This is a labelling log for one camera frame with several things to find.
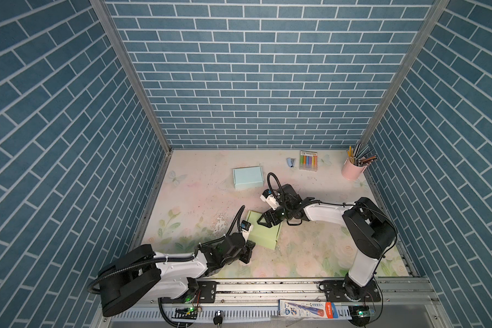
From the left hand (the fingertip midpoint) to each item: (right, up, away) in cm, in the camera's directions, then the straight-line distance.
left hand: (255, 246), depth 84 cm
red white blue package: (+18, -16, -14) cm, 28 cm away
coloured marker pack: (+30, +37, +32) cm, 57 cm away
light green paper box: (+3, +4, +1) cm, 5 cm away
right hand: (+3, +10, +7) cm, 13 cm away
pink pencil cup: (+50, +30, +21) cm, 62 cm away
